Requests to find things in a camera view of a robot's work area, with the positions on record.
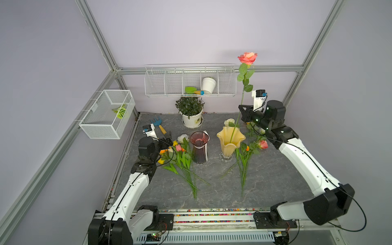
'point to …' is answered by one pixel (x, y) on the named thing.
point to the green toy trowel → (193, 90)
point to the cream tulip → (172, 156)
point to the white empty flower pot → (209, 84)
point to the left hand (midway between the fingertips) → (164, 133)
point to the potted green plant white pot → (191, 109)
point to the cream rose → (230, 122)
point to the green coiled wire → (120, 111)
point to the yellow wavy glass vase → (229, 148)
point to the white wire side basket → (107, 117)
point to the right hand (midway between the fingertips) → (239, 104)
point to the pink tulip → (178, 148)
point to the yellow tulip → (178, 160)
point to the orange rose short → (245, 150)
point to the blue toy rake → (157, 122)
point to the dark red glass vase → (199, 140)
